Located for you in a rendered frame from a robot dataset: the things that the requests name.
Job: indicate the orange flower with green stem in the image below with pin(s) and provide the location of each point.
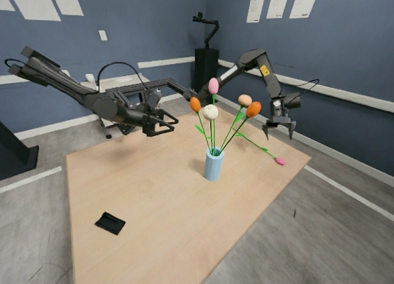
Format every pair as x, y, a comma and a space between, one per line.
252, 111

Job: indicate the white flower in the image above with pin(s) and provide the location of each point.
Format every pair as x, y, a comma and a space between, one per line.
210, 113

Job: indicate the light blue vase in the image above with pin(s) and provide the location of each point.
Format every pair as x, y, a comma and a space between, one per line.
213, 164

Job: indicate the orange tulip with green stem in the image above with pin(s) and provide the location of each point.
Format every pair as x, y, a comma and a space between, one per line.
195, 106

